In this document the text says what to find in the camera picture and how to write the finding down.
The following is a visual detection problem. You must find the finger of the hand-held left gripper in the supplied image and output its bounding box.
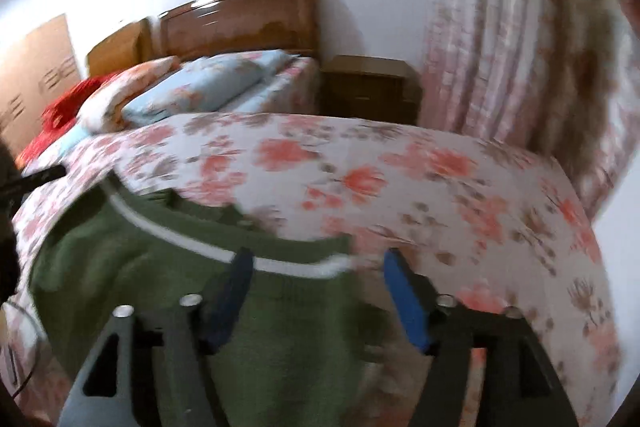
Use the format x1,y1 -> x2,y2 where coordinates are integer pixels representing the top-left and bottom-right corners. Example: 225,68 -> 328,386
17,164 -> 67,194

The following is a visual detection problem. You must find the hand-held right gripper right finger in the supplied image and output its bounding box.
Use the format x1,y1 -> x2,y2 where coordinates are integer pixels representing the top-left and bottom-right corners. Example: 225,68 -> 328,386
382,248 -> 581,427

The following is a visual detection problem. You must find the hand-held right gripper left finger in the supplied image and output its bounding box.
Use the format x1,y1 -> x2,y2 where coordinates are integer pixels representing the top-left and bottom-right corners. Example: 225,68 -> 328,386
59,247 -> 256,427

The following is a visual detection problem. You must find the green knitted sweater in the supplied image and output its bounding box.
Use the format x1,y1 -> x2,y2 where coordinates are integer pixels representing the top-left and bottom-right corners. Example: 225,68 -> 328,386
27,189 -> 361,427

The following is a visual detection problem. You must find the red blanket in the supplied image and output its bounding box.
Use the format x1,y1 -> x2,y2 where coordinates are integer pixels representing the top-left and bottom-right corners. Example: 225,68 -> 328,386
15,72 -> 126,162

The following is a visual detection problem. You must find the light wooden wardrobe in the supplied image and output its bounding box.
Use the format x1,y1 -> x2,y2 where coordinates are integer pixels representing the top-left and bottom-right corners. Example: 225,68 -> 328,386
0,13 -> 83,158

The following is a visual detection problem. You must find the peach floral folded quilt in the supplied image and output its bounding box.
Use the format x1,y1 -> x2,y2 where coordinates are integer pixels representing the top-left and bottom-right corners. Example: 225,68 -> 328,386
77,55 -> 182,132

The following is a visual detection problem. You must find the floral bed blanket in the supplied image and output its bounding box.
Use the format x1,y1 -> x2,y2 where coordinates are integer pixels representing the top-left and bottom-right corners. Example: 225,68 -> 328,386
10,112 -> 626,427

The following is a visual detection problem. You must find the light blue pillow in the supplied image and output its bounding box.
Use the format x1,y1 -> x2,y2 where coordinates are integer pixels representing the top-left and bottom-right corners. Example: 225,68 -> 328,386
122,49 -> 296,125

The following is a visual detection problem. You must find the pink floral bed sheet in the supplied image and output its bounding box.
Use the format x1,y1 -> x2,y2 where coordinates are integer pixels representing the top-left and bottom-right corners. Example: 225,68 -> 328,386
235,57 -> 321,114

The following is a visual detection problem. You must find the dark wooden nightstand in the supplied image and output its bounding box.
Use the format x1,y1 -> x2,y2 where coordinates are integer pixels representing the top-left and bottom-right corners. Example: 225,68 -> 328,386
320,55 -> 421,125

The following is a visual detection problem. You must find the large wooden headboard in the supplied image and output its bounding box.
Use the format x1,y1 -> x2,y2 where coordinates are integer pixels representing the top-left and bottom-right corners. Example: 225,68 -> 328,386
157,0 -> 321,62

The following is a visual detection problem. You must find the pink floral curtain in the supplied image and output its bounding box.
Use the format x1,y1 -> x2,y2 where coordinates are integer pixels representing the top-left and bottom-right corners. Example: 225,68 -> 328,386
417,0 -> 636,218

